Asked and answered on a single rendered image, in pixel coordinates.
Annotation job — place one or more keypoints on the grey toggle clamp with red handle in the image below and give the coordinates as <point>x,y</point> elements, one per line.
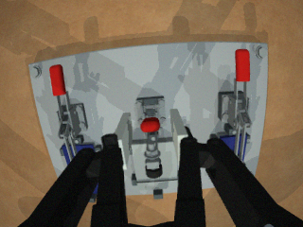
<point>228,103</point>
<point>77,118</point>

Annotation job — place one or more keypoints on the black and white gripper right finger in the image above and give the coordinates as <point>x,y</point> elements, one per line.
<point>246,200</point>

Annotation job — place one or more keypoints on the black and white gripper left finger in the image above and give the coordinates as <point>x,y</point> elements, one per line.
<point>66,200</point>

